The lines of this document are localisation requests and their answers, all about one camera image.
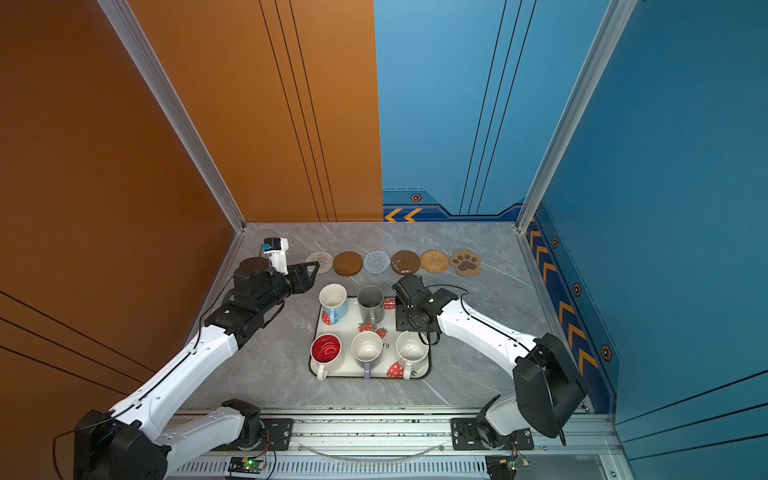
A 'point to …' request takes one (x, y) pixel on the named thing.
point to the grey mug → (371, 305)
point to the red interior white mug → (325, 349)
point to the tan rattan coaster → (434, 261)
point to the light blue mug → (333, 298)
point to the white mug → (413, 352)
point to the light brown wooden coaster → (347, 263)
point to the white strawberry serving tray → (346, 327)
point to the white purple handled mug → (366, 347)
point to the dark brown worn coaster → (405, 262)
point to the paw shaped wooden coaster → (465, 262)
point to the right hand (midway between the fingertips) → (403, 322)
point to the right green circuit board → (504, 466)
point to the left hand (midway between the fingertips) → (313, 262)
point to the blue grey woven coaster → (376, 262)
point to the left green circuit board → (245, 465)
